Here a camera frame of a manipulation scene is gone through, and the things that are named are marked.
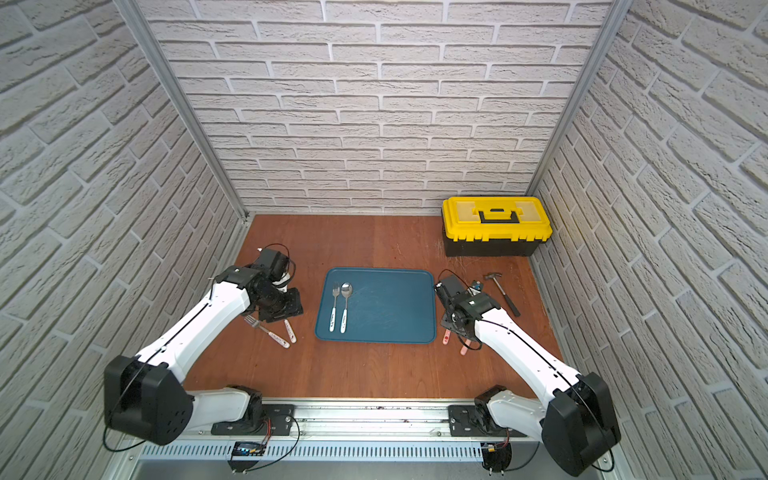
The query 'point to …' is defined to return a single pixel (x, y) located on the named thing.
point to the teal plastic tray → (385, 305)
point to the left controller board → (245, 456)
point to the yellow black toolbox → (495, 226)
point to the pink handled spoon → (446, 337)
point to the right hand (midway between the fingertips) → (460, 322)
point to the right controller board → (496, 457)
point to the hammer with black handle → (493, 276)
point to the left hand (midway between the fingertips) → (292, 305)
